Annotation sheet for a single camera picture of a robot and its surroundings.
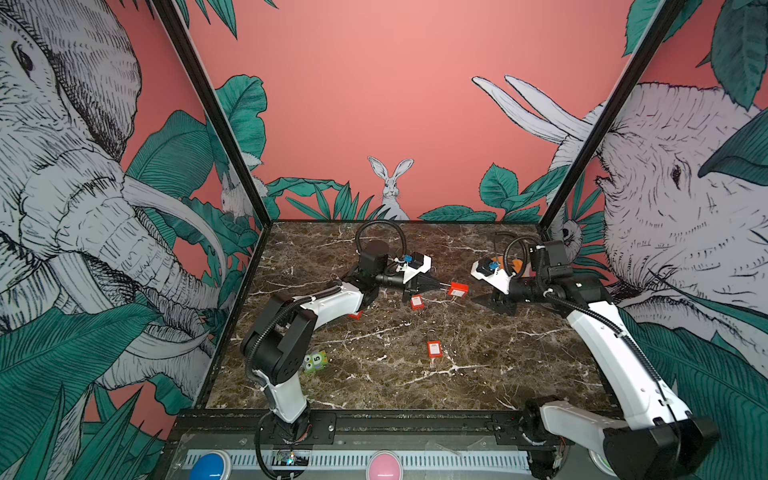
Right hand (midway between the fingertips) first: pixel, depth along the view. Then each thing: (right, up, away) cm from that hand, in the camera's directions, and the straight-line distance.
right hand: (476, 283), depth 73 cm
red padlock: (-32, -12, +20) cm, 40 cm away
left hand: (-8, 0, +3) cm, 9 cm away
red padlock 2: (-13, -9, +23) cm, 28 cm away
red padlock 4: (-8, -21, +13) cm, 26 cm away
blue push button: (-63, -42, -5) cm, 75 cm away
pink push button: (-22, -42, -5) cm, 47 cm away
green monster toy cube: (-43, -24, +11) cm, 50 cm away
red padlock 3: (-4, -2, +2) cm, 5 cm away
